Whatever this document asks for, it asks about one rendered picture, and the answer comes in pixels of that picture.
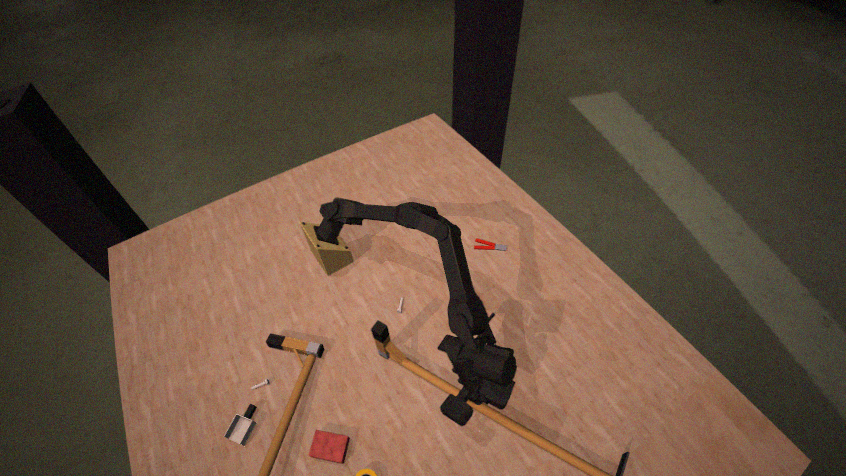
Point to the red-handled pliers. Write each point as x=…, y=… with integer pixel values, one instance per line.
x=490, y=247

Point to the red flat block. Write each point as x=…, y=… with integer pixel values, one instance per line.
x=329, y=446

